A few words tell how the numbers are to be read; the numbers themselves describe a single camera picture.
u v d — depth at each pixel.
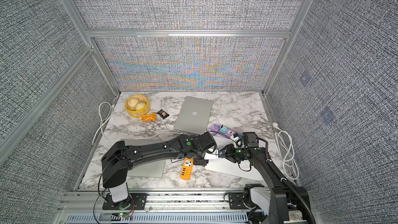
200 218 0.70
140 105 1.03
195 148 0.59
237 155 0.72
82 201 0.75
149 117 1.03
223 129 0.91
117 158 0.48
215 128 0.97
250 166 0.69
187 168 0.82
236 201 0.73
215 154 0.68
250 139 0.68
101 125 1.00
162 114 1.06
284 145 0.97
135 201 0.74
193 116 1.06
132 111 1.05
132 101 1.06
